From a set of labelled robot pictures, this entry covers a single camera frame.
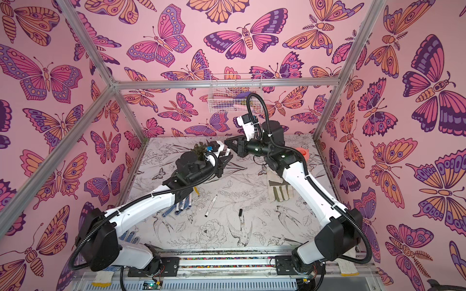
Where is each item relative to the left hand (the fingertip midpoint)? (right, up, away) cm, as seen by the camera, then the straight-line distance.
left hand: (233, 152), depth 71 cm
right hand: (-3, +4, -2) cm, 5 cm away
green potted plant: (-17, +2, +18) cm, 25 cm away
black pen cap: (+3, -29, +17) cm, 34 cm away
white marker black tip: (-28, -29, +17) cm, 43 cm away
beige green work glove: (+24, -20, +25) cm, 40 cm away
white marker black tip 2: (-11, -27, +18) cm, 34 cm away
